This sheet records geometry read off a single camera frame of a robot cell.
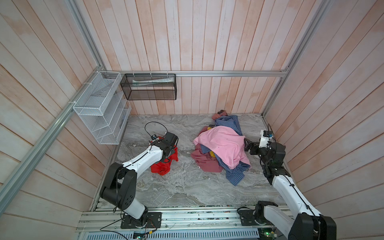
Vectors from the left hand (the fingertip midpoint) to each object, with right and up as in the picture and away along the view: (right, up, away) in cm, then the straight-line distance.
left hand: (164, 154), depth 89 cm
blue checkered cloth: (+43, +20, +9) cm, 48 cm away
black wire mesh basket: (-19, +45, +11) cm, 50 cm away
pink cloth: (+37, +7, -4) cm, 38 cm away
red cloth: (0, -7, -2) cm, 7 cm away
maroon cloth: (+25, -4, -1) cm, 26 cm away
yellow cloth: (+29, +1, -1) cm, 29 cm away
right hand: (+51, +11, -7) cm, 53 cm away
